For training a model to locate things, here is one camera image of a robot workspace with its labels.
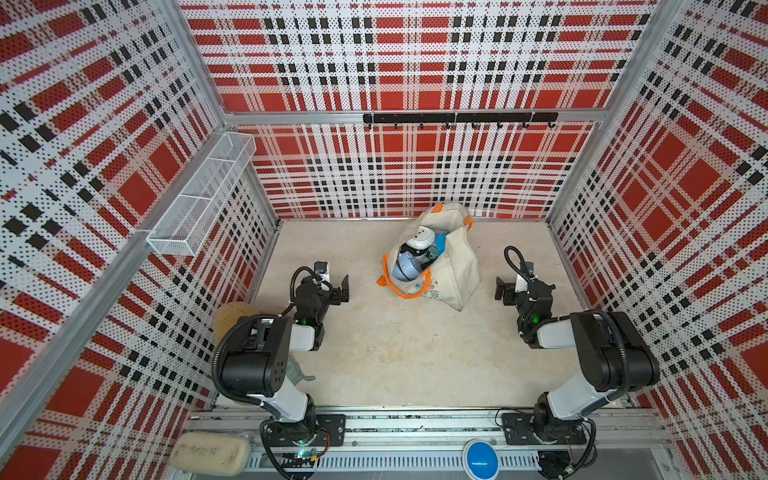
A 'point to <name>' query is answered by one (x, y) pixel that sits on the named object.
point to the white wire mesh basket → (182, 226)
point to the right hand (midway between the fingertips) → (516, 277)
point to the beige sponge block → (211, 453)
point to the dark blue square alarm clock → (408, 266)
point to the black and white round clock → (419, 241)
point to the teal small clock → (441, 242)
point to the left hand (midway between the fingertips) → (336, 274)
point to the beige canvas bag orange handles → (452, 275)
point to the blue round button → (481, 460)
